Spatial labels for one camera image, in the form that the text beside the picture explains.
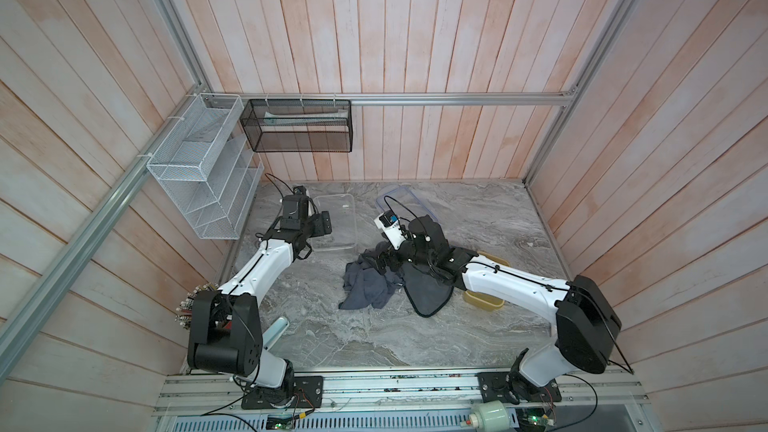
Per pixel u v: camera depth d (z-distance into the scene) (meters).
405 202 1.15
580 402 0.72
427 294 0.89
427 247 0.62
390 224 0.68
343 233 1.05
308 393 0.73
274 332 0.80
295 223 0.68
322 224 0.82
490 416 0.64
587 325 0.43
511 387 0.65
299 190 0.80
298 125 1.04
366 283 0.87
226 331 0.44
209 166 0.73
